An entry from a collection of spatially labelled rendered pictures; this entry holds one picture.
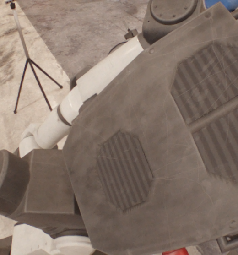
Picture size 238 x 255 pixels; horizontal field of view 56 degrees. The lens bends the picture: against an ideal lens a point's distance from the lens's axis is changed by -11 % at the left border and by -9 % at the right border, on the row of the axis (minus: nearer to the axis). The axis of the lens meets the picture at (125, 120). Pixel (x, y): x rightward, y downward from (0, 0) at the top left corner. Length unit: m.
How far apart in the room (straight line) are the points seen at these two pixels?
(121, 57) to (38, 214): 0.31
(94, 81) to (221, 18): 0.30
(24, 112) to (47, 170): 1.83
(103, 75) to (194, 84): 0.27
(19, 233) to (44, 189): 0.42
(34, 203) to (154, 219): 0.21
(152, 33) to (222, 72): 0.21
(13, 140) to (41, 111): 0.37
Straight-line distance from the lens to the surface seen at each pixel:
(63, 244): 0.49
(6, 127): 2.18
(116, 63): 0.46
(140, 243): 0.27
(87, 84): 0.49
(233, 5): 1.51
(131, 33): 1.07
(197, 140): 0.21
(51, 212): 0.39
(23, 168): 0.42
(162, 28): 0.40
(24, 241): 0.78
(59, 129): 0.57
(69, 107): 0.53
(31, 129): 0.68
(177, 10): 0.39
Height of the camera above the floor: 1.40
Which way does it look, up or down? 47 degrees down
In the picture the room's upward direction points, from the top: 3 degrees counter-clockwise
